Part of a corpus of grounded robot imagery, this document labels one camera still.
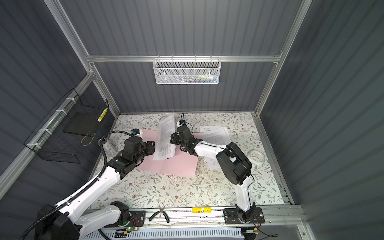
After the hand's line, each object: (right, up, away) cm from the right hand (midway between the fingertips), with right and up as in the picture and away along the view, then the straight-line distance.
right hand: (171, 136), depth 91 cm
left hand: (-9, -3, -10) cm, 14 cm away
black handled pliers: (-2, -37, -16) cm, 40 cm away
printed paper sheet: (-5, -9, +4) cm, 11 cm away
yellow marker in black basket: (-36, +13, -10) cm, 40 cm away
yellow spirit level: (+17, -36, -16) cm, 43 cm away
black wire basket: (-48, +7, -16) cm, 51 cm away
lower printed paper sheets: (+30, 0, +17) cm, 35 cm away
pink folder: (+8, -15, -7) cm, 18 cm away
